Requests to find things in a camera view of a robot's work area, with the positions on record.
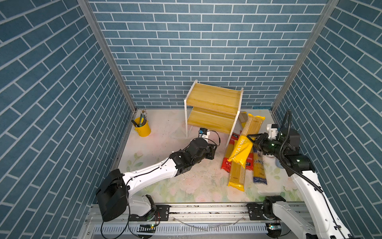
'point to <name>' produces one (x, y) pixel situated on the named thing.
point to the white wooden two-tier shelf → (213, 108)
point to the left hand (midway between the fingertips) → (220, 148)
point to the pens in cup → (143, 120)
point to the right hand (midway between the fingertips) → (249, 137)
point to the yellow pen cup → (143, 131)
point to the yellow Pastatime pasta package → (251, 130)
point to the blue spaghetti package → (258, 170)
